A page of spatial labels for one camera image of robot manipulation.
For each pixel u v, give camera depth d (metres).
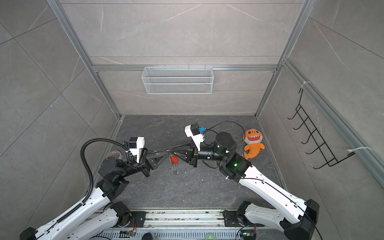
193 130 0.47
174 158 0.55
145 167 0.50
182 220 0.75
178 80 1.01
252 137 0.96
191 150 0.50
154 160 0.53
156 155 0.53
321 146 0.63
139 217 0.75
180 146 0.53
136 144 0.48
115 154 0.98
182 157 0.53
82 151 0.44
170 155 0.54
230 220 0.73
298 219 0.38
